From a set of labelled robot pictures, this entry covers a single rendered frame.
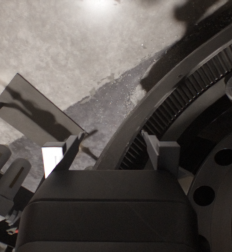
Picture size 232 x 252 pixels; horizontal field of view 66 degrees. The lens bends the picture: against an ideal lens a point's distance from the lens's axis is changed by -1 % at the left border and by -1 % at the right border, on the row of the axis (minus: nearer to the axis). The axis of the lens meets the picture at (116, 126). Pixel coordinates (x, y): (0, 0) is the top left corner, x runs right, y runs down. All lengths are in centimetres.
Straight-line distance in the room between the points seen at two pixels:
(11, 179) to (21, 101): 37
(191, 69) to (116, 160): 21
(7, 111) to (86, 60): 50
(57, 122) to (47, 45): 36
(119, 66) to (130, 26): 14
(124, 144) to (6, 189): 53
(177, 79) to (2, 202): 64
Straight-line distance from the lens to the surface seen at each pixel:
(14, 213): 77
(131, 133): 32
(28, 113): 97
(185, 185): 74
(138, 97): 76
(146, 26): 68
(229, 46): 38
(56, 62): 78
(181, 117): 36
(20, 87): 91
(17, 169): 79
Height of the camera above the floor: 67
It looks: 51 degrees down
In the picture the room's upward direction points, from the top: 169 degrees counter-clockwise
